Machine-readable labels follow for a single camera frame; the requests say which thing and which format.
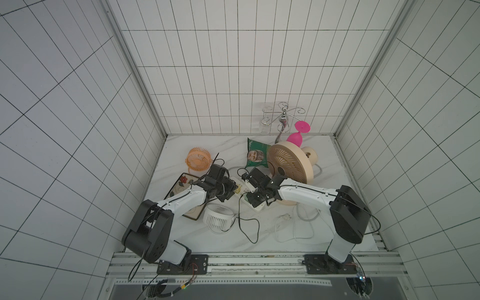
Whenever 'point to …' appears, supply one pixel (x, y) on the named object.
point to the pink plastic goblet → (296, 138)
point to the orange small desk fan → (198, 160)
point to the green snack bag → (257, 154)
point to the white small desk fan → (218, 218)
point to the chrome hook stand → (284, 125)
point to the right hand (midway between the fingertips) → (245, 201)
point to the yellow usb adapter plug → (239, 189)
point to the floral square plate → (184, 182)
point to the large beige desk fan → (293, 161)
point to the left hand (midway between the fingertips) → (236, 191)
